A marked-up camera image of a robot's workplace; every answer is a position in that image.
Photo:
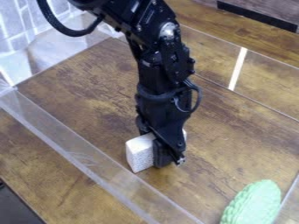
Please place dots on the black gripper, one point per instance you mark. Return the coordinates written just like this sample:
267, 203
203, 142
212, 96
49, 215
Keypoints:
161, 115

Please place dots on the white sponge block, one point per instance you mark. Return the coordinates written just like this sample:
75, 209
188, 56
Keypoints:
139, 152

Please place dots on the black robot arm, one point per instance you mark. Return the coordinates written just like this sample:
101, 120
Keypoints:
152, 32

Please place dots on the green knitted object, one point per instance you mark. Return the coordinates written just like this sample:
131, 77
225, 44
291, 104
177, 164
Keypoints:
256, 204

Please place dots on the clear acrylic enclosure wall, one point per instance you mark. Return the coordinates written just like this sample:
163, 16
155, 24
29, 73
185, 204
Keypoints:
67, 120

